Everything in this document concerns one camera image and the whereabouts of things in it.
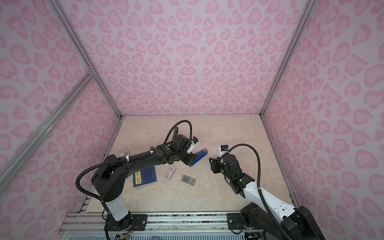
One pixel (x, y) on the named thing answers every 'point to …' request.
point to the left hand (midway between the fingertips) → (194, 153)
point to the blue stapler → (201, 154)
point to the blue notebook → (145, 177)
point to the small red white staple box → (123, 153)
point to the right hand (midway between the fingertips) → (213, 158)
